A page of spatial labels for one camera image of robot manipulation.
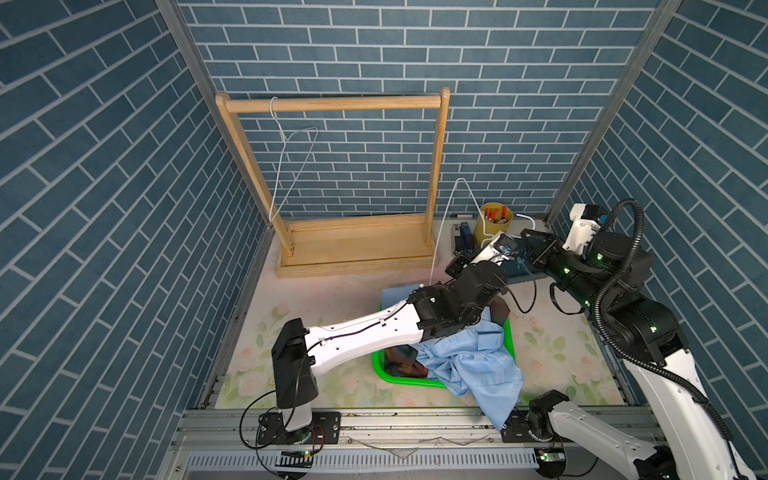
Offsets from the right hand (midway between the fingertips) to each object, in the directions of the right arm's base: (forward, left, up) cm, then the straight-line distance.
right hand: (529, 232), depth 60 cm
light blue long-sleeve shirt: (-16, +7, -26) cm, 32 cm away
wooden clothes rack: (+28, +52, -41) cm, 72 cm away
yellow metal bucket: (+33, -4, -33) cm, 46 cm away
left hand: (+1, +6, -8) cm, 10 cm away
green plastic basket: (-15, +30, -35) cm, 48 cm away
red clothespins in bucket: (+36, -3, -29) cm, 47 cm away
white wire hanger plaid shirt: (+42, +67, -7) cm, 80 cm away
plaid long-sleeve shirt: (-15, +24, -33) cm, 44 cm away
